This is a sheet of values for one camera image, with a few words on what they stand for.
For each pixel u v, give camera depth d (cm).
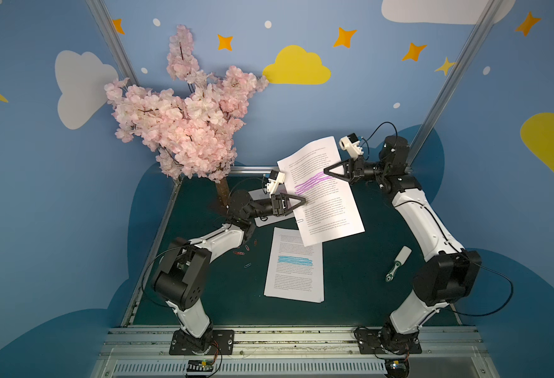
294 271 90
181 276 47
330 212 65
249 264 92
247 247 96
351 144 67
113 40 74
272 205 68
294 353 73
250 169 132
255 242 98
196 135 63
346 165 65
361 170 62
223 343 73
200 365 73
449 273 45
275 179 72
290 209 74
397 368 73
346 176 65
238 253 96
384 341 68
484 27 73
